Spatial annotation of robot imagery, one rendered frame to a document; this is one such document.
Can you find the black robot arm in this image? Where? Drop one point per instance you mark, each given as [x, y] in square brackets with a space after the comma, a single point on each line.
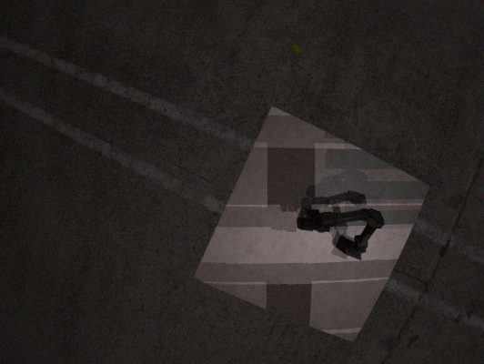
[323, 221]

